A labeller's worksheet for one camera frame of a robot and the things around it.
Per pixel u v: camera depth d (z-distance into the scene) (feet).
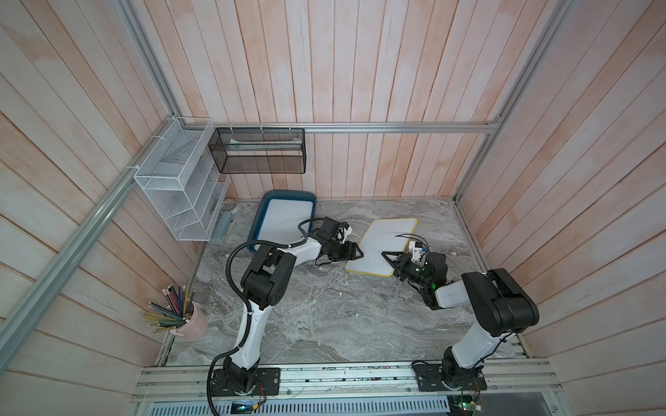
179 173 2.56
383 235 3.61
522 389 2.41
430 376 2.40
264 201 3.72
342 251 2.95
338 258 2.97
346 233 3.10
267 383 2.40
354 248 2.98
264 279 1.88
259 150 3.41
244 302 1.87
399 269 2.69
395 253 2.84
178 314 2.56
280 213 3.63
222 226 3.40
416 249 2.88
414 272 2.67
